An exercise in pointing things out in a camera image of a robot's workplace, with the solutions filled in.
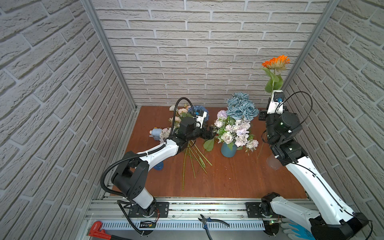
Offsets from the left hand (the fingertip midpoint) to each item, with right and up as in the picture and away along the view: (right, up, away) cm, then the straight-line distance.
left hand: (214, 125), depth 80 cm
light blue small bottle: (-36, -6, +14) cm, 40 cm away
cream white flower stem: (-30, +13, +37) cm, 49 cm away
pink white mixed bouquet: (+7, -3, -9) cm, 12 cm away
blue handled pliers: (-5, -46, -10) cm, 47 cm away
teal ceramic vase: (+8, -16, +8) cm, 20 cm away
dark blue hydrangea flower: (-9, +12, +27) cm, 31 cm away
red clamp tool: (-57, -48, -13) cm, 75 cm away
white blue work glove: (+36, -49, -13) cm, 62 cm away
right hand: (+23, +12, -17) cm, 32 cm away
